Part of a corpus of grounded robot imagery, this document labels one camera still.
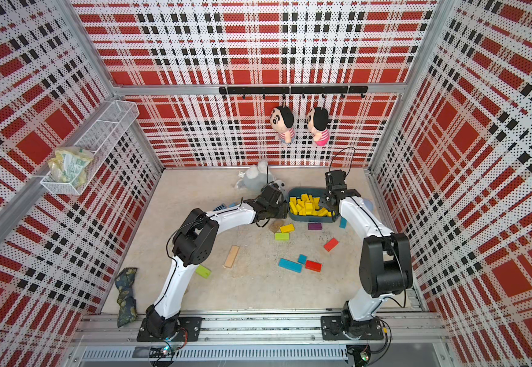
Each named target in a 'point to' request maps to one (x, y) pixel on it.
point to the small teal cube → (302, 258)
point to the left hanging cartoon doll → (281, 120)
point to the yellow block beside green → (287, 228)
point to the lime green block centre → (282, 236)
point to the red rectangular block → (313, 265)
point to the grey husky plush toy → (255, 177)
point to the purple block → (314, 226)
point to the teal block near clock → (343, 222)
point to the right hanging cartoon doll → (318, 123)
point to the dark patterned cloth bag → (127, 310)
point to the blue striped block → (222, 206)
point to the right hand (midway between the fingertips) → (332, 200)
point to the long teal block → (290, 265)
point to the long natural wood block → (231, 256)
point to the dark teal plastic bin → (315, 192)
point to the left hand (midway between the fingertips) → (287, 209)
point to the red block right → (331, 245)
